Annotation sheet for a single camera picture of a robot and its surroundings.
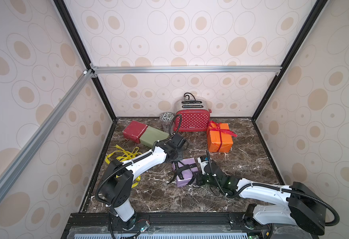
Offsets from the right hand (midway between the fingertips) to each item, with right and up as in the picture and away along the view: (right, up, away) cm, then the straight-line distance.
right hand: (197, 172), depth 83 cm
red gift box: (-42, +23, +20) cm, 52 cm away
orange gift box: (+16, +19, +11) cm, 27 cm away
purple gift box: (-7, +2, 0) cm, 8 cm away
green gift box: (-29, +21, +18) cm, 40 cm away
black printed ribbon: (-10, +4, +2) cm, 11 cm away
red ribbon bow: (+15, +26, +16) cm, 34 cm away
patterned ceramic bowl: (-20, +34, +33) cm, 52 cm away
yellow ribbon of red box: (-48, +8, +14) cm, 51 cm away
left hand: (-9, +9, +3) cm, 13 cm away
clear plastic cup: (-20, +27, +29) cm, 44 cm away
